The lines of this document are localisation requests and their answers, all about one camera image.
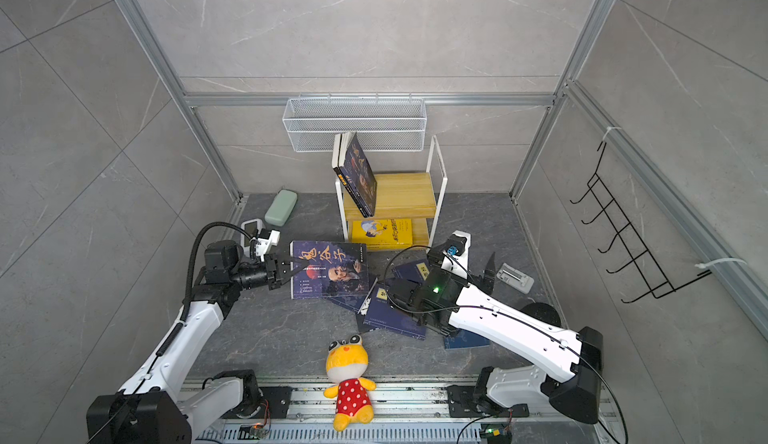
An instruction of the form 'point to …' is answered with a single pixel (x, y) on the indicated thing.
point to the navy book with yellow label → (351, 302)
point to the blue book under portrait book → (462, 338)
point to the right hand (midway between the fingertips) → (468, 250)
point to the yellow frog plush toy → (347, 362)
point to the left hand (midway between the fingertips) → (306, 261)
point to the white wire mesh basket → (380, 124)
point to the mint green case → (281, 207)
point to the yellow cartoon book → (385, 233)
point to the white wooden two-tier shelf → (404, 196)
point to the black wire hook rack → (642, 260)
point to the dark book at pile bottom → (360, 323)
